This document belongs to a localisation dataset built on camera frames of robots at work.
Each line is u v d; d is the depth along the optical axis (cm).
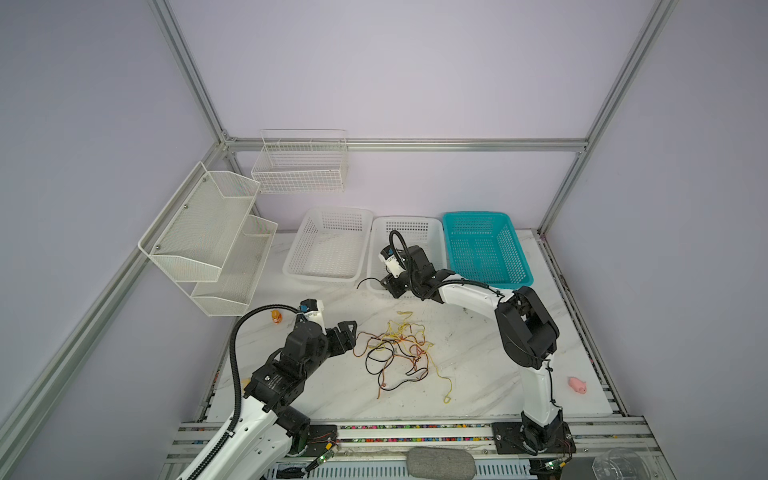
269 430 61
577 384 82
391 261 84
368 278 93
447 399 80
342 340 66
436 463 68
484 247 117
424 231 114
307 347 55
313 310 67
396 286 84
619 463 69
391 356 88
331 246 117
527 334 53
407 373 80
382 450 73
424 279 74
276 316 93
